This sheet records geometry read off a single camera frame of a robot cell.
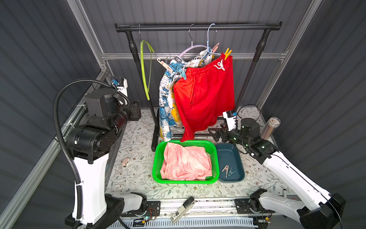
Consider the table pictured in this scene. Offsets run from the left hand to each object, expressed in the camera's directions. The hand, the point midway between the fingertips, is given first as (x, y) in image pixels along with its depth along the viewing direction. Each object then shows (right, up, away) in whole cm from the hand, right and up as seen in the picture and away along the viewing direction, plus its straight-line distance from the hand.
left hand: (132, 101), depth 53 cm
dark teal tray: (+48, -35, +34) cm, 68 cm away
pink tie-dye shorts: (+21, -32, +29) cm, 48 cm away
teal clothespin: (+47, -38, +32) cm, 69 cm away
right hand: (+36, -10, +19) cm, 42 cm away
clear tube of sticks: (+73, -10, +34) cm, 81 cm away
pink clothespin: (+45, -37, +34) cm, 67 cm away
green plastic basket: (+35, -23, +36) cm, 56 cm away
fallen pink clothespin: (-17, -33, +34) cm, 50 cm away
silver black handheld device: (+20, -50, +18) cm, 57 cm away
